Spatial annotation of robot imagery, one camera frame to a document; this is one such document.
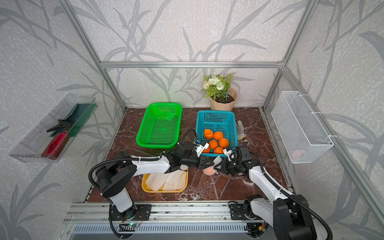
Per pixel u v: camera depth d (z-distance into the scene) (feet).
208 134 3.24
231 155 2.52
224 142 3.07
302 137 2.00
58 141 1.98
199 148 2.52
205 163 2.48
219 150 2.92
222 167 2.37
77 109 2.46
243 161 2.18
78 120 2.15
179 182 2.64
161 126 3.55
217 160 2.59
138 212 2.38
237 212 2.40
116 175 1.52
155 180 2.54
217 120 3.55
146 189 2.56
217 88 3.02
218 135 3.17
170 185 2.60
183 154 2.21
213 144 3.06
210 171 2.61
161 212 2.47
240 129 3.51
